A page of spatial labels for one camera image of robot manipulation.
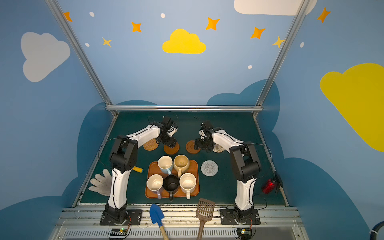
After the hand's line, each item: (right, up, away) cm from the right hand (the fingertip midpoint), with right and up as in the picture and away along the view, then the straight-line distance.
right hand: (200, 146), depth 96 cm
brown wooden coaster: (-20, -3, +2) cm, 21 cm away
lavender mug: (-26, -20, -12) cm, 35 cm away
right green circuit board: (+21, -41, -23) cm, 51 cm away
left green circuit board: (-42, -40, -23) cm, 62 cm away
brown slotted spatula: (+2, -31, -22) cm, 38 cm away
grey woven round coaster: (+6, -13, -4) cm, 15 cm away
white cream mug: (-7, -20, -11) cm, 24 cm away
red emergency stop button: (+36, -19, -18) cm, 44 cm away
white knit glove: (-56, -21, -12) cm, 61 cm away
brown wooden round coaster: (-7, -2, +5) cm, 9 cm away
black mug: (-17, -20, -12) cm, 29 cm away
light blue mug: (-22, -10, -6) cm, 25 cm away
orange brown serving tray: (-30, -13, -6) cm, 33 cm away
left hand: (-22, +3, +6) cm, 23 cm away
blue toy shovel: (-23, -33, -21) cm, 45 cm away
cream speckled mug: (-12, -11, -4) cm, 16 cm away
